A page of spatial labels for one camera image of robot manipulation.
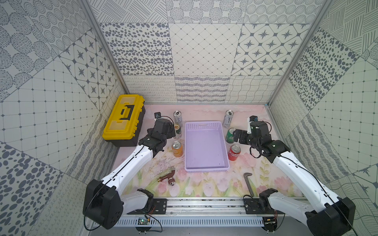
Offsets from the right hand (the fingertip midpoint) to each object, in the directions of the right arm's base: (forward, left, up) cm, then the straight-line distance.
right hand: (241, 135), depth 80 cm
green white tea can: (+10, +37, -7) cm, 39 cm away
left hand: (+4, +45, +3) cm, 45 cm away
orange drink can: (-5, +36, -8) cm, 37 cm away
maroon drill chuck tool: (-20, +39, -16) cm, 47 cm away
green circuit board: (-38, +51, -20) cm, 67 cm away
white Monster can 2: (+18, +4, -8) cm, 21 cm away
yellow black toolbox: (+6, +69, 0) cm, 70 cm away
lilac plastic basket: (+2, +19, -20) cm, 28 cm away
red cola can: (-6, +3, -9) cm, 11 cm away
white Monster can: (+17, +38, -5) cm, 42 cm away
